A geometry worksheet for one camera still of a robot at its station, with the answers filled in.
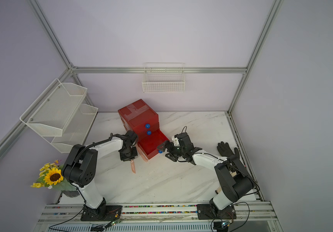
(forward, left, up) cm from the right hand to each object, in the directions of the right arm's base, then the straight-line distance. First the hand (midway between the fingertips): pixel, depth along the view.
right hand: (162, 152), depth 86 cm
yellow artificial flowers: (-19, +46, +16) cm, 53 cm away
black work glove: (+5, -42, -9) cm, 43 cm away
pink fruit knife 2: (+4, +14, -9) cm, 17 cm away
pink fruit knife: (-4, +19, -9) cm, 22 cm away
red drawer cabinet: (+16, +12, +10) cm, 22 cm away
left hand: (0, +20, -9) cm, 22 cm away
